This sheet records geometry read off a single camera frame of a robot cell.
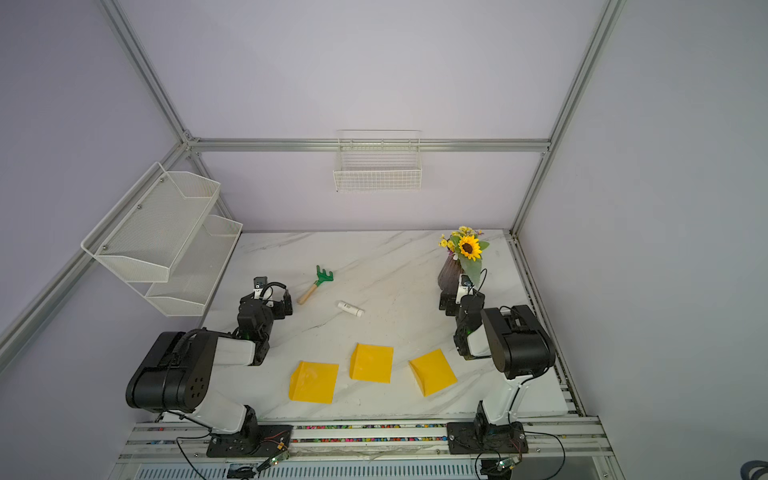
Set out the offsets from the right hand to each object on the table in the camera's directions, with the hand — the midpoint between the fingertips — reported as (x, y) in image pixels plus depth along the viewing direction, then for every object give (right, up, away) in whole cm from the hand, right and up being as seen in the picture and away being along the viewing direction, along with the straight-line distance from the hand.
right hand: (462, 293), depth 99 cm
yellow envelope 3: (-12, -21, -15) cm, 28 cm away
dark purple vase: (-5, +7, -3) cm, 9 cm away
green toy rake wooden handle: (-49, +5, +6) cm, 49 cm away
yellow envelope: (-46, -24, -15) cm, 54 cm away
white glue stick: (-37, -5, -3) cm, 38 cm away
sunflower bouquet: (-3, +16, -17) cm, 23 cm away
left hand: (-62, 0, -4) cm, 62 cm away
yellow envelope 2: (-29, -19, -13) cm, 37 cm away
